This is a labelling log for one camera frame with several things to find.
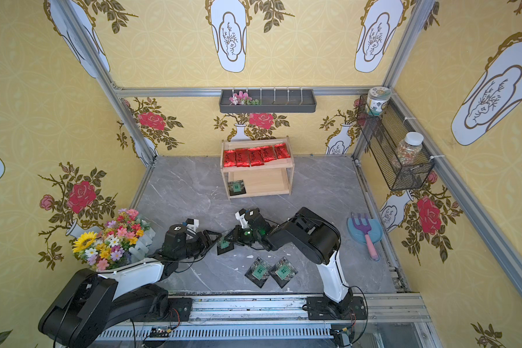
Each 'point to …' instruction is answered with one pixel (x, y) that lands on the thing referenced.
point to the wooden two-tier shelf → (269, 178)
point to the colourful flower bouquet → (108, 248)
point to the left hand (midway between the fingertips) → (213, 236)
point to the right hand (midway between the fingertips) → (229, 232)
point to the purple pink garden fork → (366, 228)
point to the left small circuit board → (160, 332)
